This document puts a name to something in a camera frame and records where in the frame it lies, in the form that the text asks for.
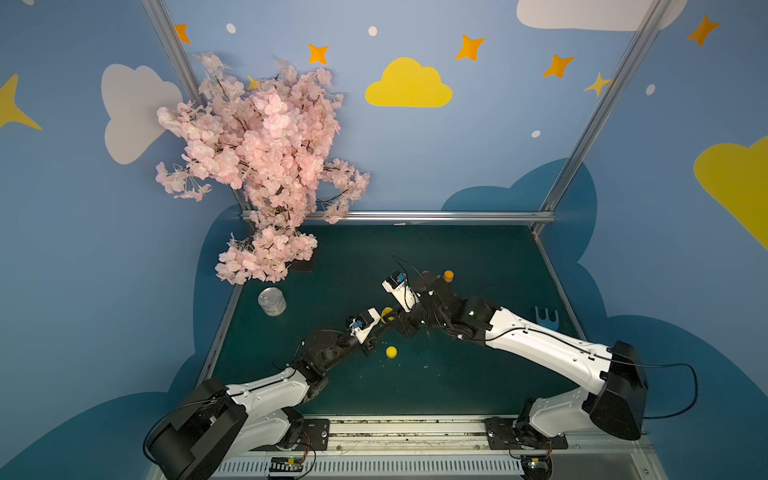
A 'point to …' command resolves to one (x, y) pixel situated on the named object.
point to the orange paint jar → (448, 276)
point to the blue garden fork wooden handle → (547, 321)
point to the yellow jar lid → (391, 352)
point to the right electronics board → (536, 467)
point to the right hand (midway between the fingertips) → (393, 310)
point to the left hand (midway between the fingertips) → (387, 312)
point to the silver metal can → (272, 301)
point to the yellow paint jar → (384, 312)
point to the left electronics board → (285, 464)
